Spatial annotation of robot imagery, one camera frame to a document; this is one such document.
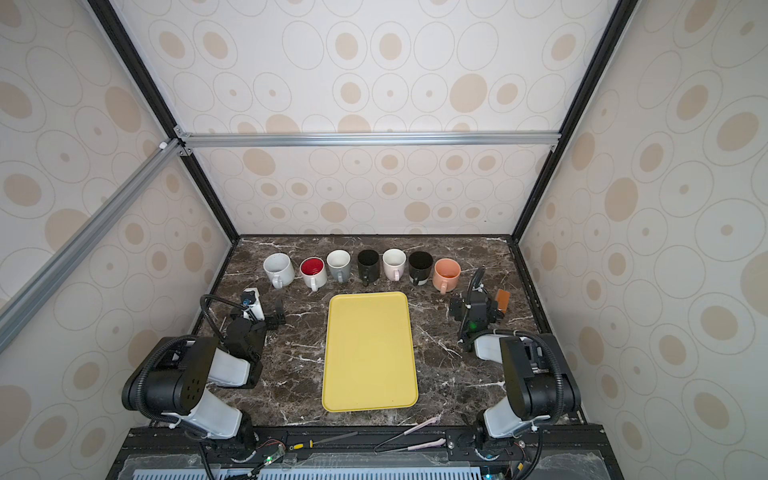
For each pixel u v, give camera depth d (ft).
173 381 1.48
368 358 2.88
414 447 2.39
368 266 3.35
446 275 3.27
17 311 1.67
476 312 2.39
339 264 3.29
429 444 2.39
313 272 3.47
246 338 2.28
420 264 3.29
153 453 2.40
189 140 2.95
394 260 3.41
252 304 2.50
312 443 2.42
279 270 3.30
